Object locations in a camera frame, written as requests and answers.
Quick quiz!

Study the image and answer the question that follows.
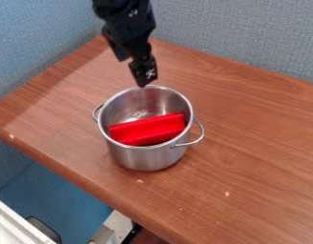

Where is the red rectangular block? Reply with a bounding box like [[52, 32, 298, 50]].
[[109, 112, 186, 147]]

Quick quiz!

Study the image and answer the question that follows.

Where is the white table frame bracket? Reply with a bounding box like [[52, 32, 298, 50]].
[[88, 211, 142, 244]]

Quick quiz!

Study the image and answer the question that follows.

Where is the stainless steel pot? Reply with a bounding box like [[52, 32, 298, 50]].
[[91, 85, 199, 172]]

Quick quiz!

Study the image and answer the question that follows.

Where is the white appliance with black edge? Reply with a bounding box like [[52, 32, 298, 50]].
[[0, 200, 63, 244]]

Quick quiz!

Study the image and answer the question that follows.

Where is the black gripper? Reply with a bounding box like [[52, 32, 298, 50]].
[[99, 0, 158, 88]]

